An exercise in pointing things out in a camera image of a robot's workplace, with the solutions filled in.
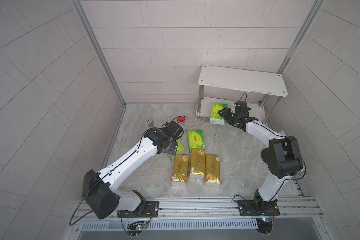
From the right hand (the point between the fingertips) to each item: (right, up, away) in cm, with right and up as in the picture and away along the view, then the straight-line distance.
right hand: (220, 111), depth 94 cm
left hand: (-31, -19, -16) cm, 40 cm away
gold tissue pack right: (-8, -32, -17) cm, 37 cm away
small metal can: (-46, -8, +6) cm, 47 cm away
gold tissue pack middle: (-15, -28, -14) cm, 35 cm away
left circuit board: (-43, -52, -29) cm, 74 cm away
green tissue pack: (-25, -22, -8) cm, 34 cm away
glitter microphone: (+29, -27, -30) cm, 50 cm away
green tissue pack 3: (-4, -4, -5) cm, 7 cm away
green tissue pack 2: (-15, -17, -5) cm, 23 cm away
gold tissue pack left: (-24, -31, -17) cm, 43 cm away
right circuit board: (+16, -54, -25) cm, 61 cm away
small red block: (-26, -5, +12) cm, 29 cm away
